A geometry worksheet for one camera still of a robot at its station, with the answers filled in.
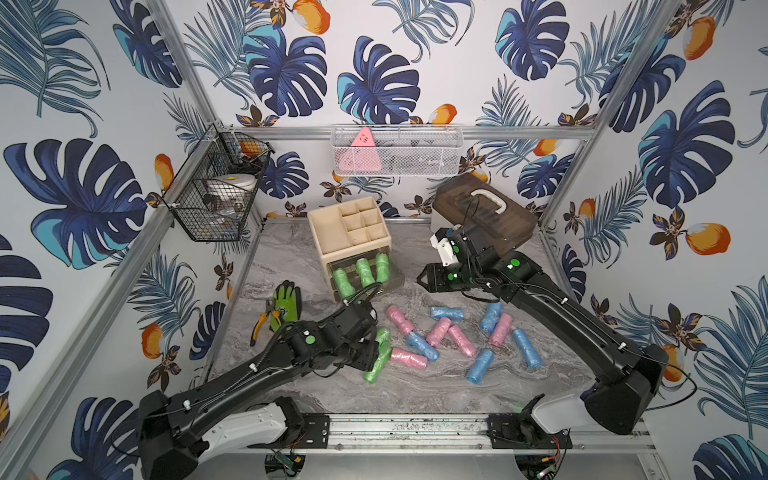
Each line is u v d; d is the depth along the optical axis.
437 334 0.88
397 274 0.84
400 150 0.93
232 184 0.80
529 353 0.86
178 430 0.39
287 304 0.97
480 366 0.84
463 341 0.88
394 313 0.93
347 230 0.82
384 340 0.88
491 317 0.92
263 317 0.94
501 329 0.90
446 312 0.92
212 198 0.94
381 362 0.84
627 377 0.40
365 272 0.84
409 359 0.84
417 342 0.88
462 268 0.60
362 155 0.90
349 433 0.76
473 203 0.97
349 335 0.56
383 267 0.84
